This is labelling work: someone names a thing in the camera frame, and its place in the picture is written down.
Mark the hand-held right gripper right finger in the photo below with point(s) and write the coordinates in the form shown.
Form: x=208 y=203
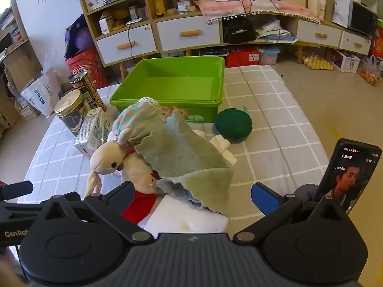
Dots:
x=263 y=198

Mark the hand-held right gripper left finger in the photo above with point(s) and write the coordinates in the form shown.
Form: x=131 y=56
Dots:
x=125 y=191

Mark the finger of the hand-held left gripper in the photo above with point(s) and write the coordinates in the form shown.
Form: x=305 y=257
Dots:
x=18 y=189

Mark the beige plush sheep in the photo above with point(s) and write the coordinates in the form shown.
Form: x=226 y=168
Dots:
x=104 y=161

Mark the white cloth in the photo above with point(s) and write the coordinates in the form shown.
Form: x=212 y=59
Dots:
x=231 y=157

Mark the green fleece towel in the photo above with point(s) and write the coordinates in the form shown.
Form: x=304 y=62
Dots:
x=185 y=161

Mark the plaid lace-trimmed cloth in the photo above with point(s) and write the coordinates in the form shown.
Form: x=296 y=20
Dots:
x=134 y=119

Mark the green plastic bin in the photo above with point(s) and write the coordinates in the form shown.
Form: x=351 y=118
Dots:
x=179 y=74

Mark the white foam board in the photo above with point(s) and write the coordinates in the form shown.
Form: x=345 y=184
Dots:
x=173 y=218

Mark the printed carton box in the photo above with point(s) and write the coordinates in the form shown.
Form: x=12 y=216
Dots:
x=89 y=134

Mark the dark green knit cushion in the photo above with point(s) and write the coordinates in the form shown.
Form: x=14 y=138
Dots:
x=233 y=124

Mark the grey checked tablecloth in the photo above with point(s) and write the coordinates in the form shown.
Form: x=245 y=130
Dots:
x=269 y=110

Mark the glass jar with gold lid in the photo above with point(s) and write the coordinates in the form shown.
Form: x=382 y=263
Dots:
x=70 y=116

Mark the black smartphone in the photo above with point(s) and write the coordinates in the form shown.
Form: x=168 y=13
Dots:
x=350 y=173

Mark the white paper bag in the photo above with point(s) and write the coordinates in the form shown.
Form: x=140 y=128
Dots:
x=42 y=92

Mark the printed tin can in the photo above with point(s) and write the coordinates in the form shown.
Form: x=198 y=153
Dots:
x=89 y=92

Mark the red patterned bag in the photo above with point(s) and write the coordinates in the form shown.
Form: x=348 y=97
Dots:
x=88 y=68

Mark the clear plastic box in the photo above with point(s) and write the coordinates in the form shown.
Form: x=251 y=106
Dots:
x=269 y=55

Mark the white cabinet drawer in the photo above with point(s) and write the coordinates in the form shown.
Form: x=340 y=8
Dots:
x=188 y=33
x=318 y=34
x=356 y=43
x=125 y=46

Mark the row of yellow bottles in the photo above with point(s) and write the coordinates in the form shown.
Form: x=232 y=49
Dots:
x=317 y=62

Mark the white patterned box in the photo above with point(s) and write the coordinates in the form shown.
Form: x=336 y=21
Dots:
x=344 y=61

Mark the purple bag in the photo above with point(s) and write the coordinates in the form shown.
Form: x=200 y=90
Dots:
x=79 y=36

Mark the bag of oranges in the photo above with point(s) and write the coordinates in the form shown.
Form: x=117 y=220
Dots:
x=371 y=74

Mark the folded cloths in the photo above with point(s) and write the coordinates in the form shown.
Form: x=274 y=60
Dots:
x=275 y=31

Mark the small white box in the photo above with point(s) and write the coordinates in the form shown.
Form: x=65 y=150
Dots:
x=105 y=24

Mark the black bag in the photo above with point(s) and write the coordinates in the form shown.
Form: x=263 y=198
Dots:
x=239 y=31

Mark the wooden cabinet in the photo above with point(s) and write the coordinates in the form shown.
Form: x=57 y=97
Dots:
x=149 y=12

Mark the yellow tube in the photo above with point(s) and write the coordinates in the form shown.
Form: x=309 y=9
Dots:
x=159 y=3

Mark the pink fringed cloth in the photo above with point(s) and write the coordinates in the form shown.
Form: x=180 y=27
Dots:
x=239 y=7

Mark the red gift box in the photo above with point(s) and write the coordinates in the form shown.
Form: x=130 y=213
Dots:
x=378 y=41

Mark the white bottle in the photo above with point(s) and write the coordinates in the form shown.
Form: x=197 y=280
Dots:
x=321 y=3

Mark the microwave oven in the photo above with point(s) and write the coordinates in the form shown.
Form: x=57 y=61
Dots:
x=363 y=19

